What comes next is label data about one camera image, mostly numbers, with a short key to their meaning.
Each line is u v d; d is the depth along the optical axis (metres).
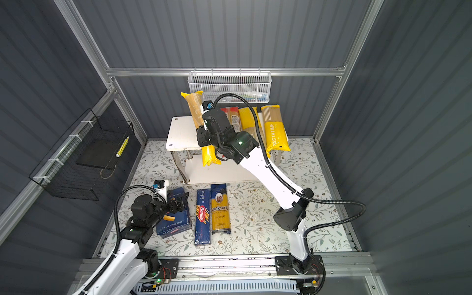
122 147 0.80
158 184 0.69
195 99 0.65
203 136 0.60
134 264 0.60
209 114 0.49
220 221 0.84
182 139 0.75
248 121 0.78
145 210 0.61
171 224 0.79
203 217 0.84
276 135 0.72
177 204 0.74
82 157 0.74
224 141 0.50
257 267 0.75
